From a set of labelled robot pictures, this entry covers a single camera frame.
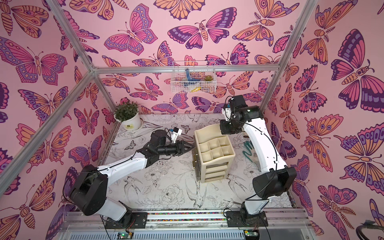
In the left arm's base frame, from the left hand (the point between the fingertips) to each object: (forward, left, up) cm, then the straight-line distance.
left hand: (194, 148), depth 78 cm
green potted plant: (+29, +45, -1) cm, 54 cm away
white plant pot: (+26, +44, -11) cm, 53 cm away
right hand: (+8, -16, +6) cm, 19 cm away
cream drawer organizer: (-5, -11, +4) cm, 12 cm away
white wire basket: (+44, +1, +15) cm, 46 cm away
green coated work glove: (+15, -36, -18) cm, 43 cm away
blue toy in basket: (+40, +2, +14) cm, 42 cm away
